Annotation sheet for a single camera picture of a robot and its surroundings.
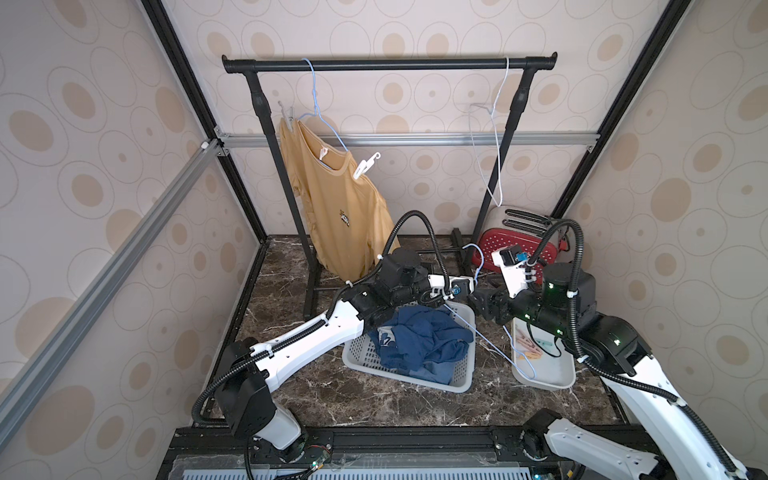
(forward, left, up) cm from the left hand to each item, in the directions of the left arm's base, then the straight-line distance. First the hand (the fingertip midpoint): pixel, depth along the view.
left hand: (461, 269), depth 68 cm
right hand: (-5, -5, +1) cm, 7 cm away
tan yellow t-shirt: (+14, +27, +1) cm, 30 cm away
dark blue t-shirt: (-9, +9, -17) cm, 21 cm away
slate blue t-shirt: (-16, +5, -23) cm, 28 cm away
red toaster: (+27, -31, -18) cm, 45 cm away
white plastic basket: (-7, +24, -32) cm, 41 cm away
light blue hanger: (-12, -24, -32) cm, 41 cm away
